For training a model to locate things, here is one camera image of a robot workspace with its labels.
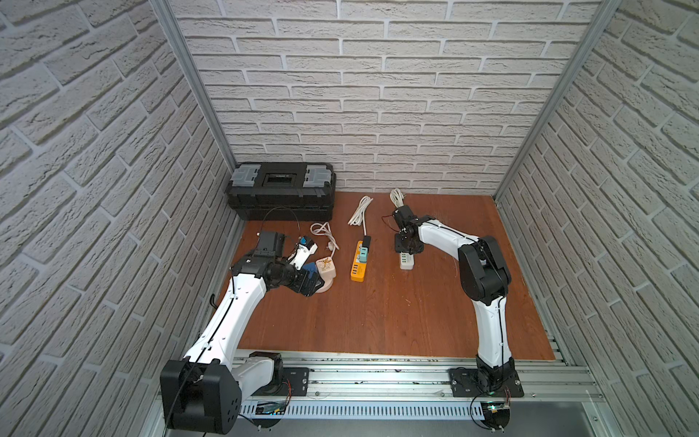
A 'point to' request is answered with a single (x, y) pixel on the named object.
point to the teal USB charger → (363, 254)
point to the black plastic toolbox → (283, 191)
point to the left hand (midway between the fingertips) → (312, 272)
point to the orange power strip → (359, 269)
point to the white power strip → (407, 261)
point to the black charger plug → (367, 242)
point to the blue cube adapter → (310, 268)
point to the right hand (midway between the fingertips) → (408, 246)
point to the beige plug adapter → (326, 266)
